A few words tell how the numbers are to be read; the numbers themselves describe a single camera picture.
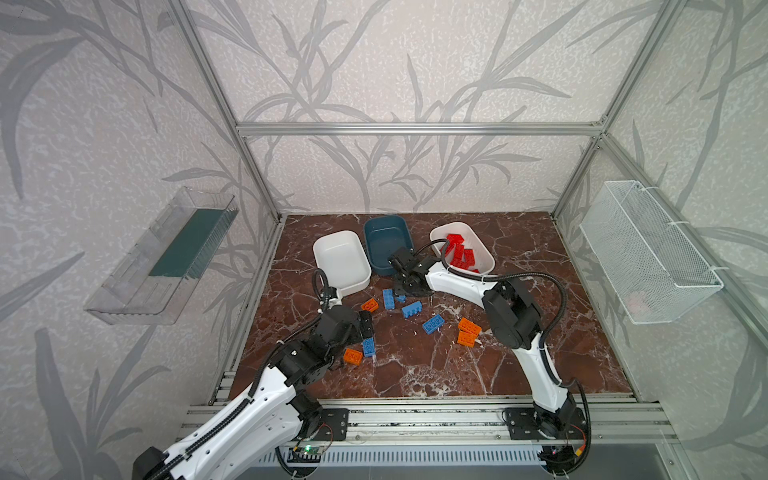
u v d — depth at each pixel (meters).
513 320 0.56
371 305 0.94
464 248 1.09
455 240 1.09
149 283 0.64
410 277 0.73
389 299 0.95
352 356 0.85
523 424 0.74
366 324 0.71
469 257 1.05
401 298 0.94
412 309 0.92
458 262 1.05
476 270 1.02
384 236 1.12
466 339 0.89
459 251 1.08
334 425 0.74
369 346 0.85
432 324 0.91
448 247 1.09
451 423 0.75
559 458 0.73
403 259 0.79
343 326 0.57
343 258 1.05
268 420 0.58
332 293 0.68
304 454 0.72
